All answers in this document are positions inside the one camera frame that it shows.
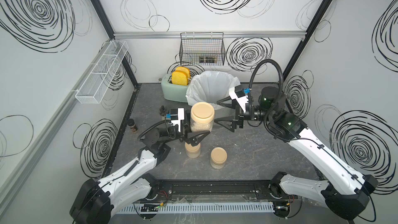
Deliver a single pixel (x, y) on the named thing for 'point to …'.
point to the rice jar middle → (218, 157)
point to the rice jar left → (193, 152)
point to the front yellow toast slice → (179, 78)
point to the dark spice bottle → (133, 127)
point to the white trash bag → (210, 86)
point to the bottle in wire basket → (211, 59)
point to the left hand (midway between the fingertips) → (207, 124)
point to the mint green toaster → (175, 93)
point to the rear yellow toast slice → (184, 69)
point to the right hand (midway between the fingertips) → (218, 112)
